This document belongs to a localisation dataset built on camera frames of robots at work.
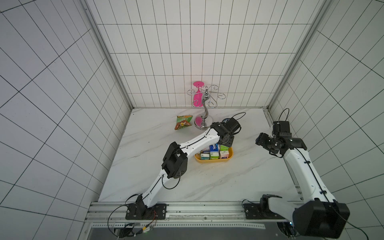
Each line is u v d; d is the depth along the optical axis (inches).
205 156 33.7
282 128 23.6
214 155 33.7
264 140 28.0
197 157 33.8
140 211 24.9
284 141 21.3
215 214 28.6
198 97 38.6
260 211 28.2
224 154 33.9
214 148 34.5
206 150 35.7
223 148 34.6
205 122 43.2
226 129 25.3
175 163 21.7
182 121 40.9
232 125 26.9
